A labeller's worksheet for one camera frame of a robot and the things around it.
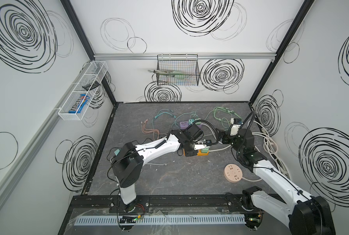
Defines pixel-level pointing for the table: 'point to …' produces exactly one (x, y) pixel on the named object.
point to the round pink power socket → (233, 173)
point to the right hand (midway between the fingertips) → (223, 128)
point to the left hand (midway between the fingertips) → (196, 147)
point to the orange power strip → (199, 153)
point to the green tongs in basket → (173, 73)
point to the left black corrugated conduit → (214, 128)
